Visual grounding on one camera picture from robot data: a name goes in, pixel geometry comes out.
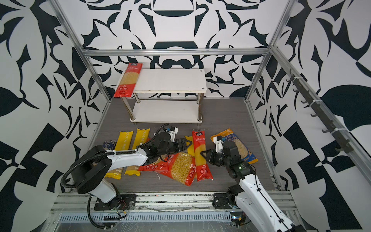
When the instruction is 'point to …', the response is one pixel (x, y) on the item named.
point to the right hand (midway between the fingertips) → (200, 151)
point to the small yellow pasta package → (190, 150)
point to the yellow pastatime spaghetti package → (141, 136)
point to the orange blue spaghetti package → (110, 145)
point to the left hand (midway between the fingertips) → (189, 141)
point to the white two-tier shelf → (171, 95)
